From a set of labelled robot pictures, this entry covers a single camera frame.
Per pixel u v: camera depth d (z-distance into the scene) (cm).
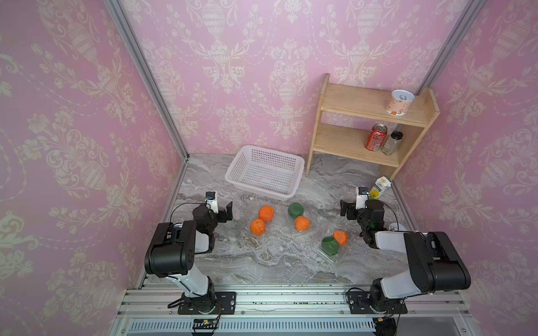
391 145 88
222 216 86
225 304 74
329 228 92
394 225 89
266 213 91
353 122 107
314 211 99
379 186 95
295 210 94
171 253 47
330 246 81
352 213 86
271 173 113
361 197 81
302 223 89
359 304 73
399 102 71
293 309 74
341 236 86
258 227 87
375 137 87
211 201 82
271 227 94
